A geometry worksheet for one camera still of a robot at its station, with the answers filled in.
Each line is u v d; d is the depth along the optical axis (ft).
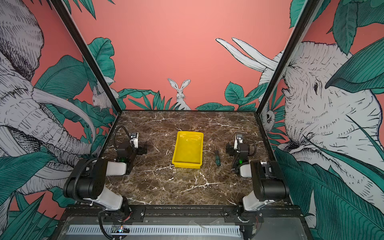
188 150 3.20
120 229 2.30
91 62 2.96
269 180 1.50
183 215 2.46
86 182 1.48
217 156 3.05
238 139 2.63
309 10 2.30
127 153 2.41
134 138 2.69
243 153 2.46
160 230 2.30
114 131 3.52
